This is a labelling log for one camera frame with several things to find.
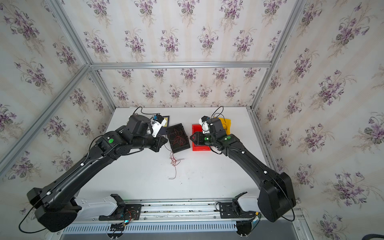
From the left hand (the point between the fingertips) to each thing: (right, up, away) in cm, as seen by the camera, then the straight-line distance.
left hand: (169, 141), depth 67 cm
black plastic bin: (0, -7, +25) cm, 26 cm away
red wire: (+2, -3, +32) cm, 32 cm away
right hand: (+12, 0, +12) cm, 17 cm away
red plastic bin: (+14, +6, +7) cm, 16 cm away
